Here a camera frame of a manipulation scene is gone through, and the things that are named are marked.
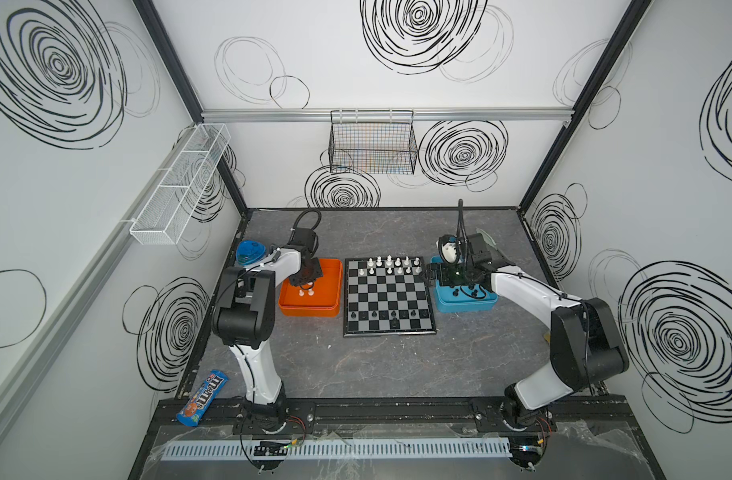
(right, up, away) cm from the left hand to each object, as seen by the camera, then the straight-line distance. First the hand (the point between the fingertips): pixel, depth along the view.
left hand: (314, 274), depth 100 cm
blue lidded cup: (-20, +8, -5) cm, 22 cm away
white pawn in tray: (0, -5, -4) cm, 7 cm away
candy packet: (-24, -29, -24) cm, 44 cm away
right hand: (+37, +1, -10) cm, 39 cm away
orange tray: (+3, -7, -6) cm, 10 cm away
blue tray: (+47, -7, -6) cm, 48 cm away
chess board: (+24, -6, -6) cm, 26 cm away
